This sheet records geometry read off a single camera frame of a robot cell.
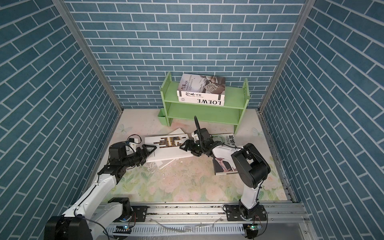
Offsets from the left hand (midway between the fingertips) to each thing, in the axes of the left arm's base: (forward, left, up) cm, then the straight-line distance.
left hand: (155, 150), depth 81 cm
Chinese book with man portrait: (-2, -39, -10) cm, 40 cm away
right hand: (+5, -14, -6) cm, 16 cm away
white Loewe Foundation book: (+23, -31, +18) cm, 43 cm away
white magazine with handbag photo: (-3, -3, -11) cm, 11 cm away
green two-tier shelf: (+28, -47, +13) cm, 56 cm away
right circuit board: (-34, -51, -14) cm, 63 cm away
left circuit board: (-33, +14, -18) cm, 40 cm away
